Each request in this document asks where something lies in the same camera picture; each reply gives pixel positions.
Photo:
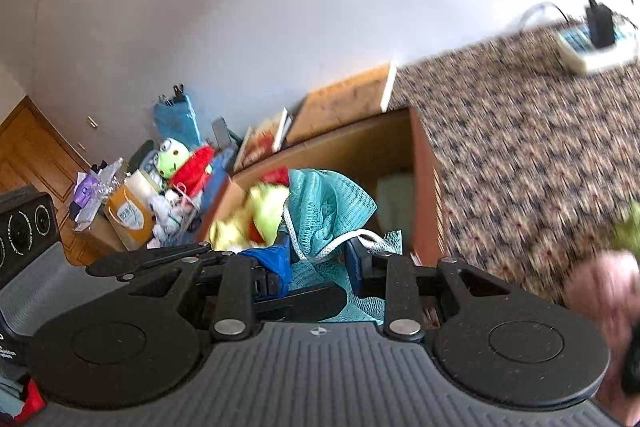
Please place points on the large yellow book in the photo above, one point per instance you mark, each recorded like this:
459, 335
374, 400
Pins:
350, 100

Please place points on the blue standing bag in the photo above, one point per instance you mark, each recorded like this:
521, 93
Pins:
174, 118

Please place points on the white power strip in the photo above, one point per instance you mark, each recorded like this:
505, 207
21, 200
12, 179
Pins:
579, 56

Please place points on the red cloth in box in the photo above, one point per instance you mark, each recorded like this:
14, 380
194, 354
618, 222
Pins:
277, 177

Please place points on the teal mesh bag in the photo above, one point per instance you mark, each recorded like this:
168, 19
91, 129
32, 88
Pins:
324, 211

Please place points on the black charger adapter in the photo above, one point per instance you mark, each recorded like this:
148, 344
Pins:
600, 24

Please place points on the green frog plush toy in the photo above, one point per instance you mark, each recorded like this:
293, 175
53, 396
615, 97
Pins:
186, 171

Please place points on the red white picture book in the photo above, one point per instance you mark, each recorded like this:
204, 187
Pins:
263, 140

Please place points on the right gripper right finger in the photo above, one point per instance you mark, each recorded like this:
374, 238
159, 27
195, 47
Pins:
366, 271

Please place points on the brown cardboard box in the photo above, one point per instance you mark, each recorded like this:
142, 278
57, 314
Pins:
365, 151

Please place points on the patterned floral bed cover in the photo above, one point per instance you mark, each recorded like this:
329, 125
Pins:
537, 164

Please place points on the orange paper bag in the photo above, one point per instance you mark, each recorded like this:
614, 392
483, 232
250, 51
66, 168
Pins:
131, 220

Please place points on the yellow green plush in box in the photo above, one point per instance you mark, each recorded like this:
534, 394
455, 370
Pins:
252, 224

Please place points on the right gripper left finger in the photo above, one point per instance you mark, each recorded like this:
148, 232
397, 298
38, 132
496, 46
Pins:
310, 296

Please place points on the blue cloth in box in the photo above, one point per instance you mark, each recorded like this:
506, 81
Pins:
276, 259

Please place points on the green knitted sock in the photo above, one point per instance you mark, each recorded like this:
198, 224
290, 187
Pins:
627, 231

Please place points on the pink plush bear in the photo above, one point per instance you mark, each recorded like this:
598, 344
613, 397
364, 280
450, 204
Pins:
605, 289

